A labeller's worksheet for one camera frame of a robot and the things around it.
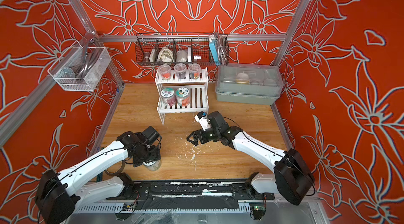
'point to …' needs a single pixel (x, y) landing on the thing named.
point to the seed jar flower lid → (168, 97)
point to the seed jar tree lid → (153, 165)
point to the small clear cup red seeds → (165, 71)
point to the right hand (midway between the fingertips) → (190, 137)
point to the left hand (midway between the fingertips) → (155, 158)
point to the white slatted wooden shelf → (199, 93)
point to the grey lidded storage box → (248, 83)
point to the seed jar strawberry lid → (182, 96)
